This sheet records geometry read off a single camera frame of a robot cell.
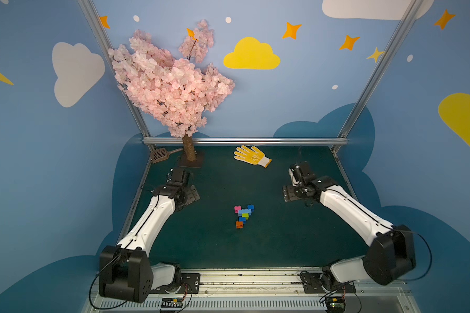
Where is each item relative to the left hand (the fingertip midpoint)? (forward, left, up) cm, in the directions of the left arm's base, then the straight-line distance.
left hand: (185, 196), depth 85 cm
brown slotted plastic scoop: (+34, +23, -11) cm, 43 cm away
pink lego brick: (0, -23, -11) cm, 26 cm away
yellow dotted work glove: (+37, -33, -13) cm, 51 cm away
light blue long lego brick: (-1, -27, -11) cm, 29 cm away
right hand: (+4, -50, +1) cm, 50 cm away
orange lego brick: (-8, -25, -11) cm, 28 cm away
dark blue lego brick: (0, -30, -10) cm, 32 cm away
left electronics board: (-38, +1, -16) cm, 41 cm away
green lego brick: (-4, -27, -10) cm, 29 cm away
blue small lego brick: (-6, -26, -10) cm, 28 cm away
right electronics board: (-37, -62, -15) cm, 74 cm away
